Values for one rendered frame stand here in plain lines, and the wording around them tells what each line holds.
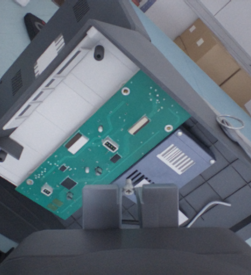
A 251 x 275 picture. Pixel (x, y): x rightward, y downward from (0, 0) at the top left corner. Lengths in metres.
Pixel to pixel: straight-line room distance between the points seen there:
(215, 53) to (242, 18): 1.18
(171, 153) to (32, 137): 0.12
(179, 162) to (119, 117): 0.07
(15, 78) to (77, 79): 0.20
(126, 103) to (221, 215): 0.15
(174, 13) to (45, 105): 4.35
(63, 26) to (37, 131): 0.16
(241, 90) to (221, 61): 0.44
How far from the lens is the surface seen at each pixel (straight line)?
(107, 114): 0.28
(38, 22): 0.73
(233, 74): 3.96
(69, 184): 0.32
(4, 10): 0.72
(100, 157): 0.30
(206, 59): 3.77
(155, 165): 0.32
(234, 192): 0.35
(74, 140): 0.29
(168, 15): 4.61
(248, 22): 4.92
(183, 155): 0.32
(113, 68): 0.27
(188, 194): 0.36
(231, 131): 0.31
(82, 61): 0.27
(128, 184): 0.18
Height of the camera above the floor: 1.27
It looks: 23 degrees down
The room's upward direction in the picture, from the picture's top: 49 degrees clockwise
